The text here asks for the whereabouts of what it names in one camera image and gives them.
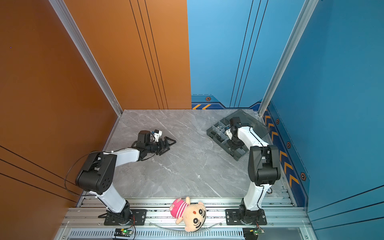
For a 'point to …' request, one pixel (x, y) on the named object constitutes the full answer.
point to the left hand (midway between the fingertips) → (173, 143)
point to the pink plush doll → (192, 215)
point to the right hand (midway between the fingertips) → (235, 145)
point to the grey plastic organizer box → (220, 132)
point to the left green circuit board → (124, 232)
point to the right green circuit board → (252, 233)
